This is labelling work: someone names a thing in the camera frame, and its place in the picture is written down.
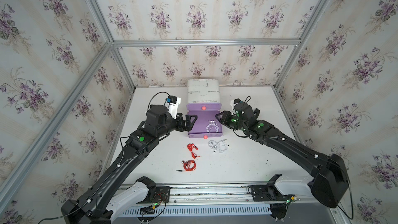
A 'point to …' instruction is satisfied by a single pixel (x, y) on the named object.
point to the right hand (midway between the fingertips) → (218, 117)
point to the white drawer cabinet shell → (203, 90)
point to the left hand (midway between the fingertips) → (192, 117)
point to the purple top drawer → (208, 106)
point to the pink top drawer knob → (203, 108)
